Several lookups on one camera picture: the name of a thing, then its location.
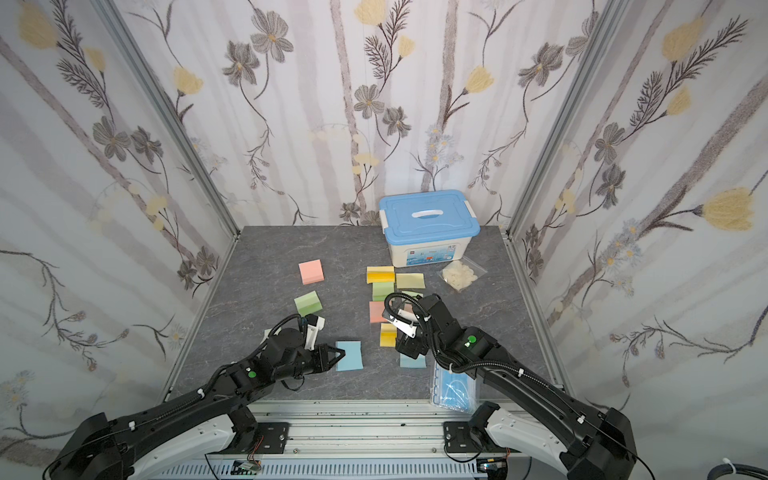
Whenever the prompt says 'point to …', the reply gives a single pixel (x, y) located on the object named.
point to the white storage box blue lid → (427, 228)
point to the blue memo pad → (352, 361)
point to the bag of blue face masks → (458, 391)
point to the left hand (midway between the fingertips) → (347, 354)
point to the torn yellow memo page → (410, 280)
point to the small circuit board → (245, 467)
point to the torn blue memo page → (410, 362)
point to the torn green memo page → (413, 294)
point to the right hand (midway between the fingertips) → (416, 315)
